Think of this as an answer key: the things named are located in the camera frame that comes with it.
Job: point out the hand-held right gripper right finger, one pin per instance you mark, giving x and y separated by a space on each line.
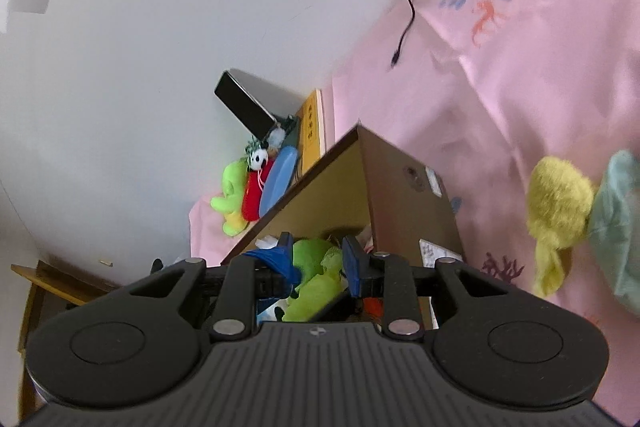
352 269

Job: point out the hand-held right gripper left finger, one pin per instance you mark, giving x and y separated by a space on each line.
280 264

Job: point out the green frog plush toy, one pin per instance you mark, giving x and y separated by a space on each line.
310 292

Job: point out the brown cardboard box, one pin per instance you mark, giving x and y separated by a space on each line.
400 207

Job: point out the yellow fluffy towel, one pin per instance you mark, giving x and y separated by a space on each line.
555 202

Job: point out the teal plush toy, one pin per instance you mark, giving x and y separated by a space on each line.
620 217

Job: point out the red plush toy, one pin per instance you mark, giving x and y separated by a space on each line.
252 197

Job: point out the blue oval pouch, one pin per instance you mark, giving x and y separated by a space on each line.
277 179

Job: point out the lime green plush toy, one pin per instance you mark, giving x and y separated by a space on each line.
232 182

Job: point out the small panda plush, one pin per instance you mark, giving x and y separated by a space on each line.
257 159

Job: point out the yellow book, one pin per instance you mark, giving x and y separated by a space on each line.
311 132

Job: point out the black white box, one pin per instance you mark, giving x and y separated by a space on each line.
242 104

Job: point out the wooden furniture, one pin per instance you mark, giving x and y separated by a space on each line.
50 279

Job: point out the pink printed bedsheet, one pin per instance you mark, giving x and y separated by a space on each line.
525 82

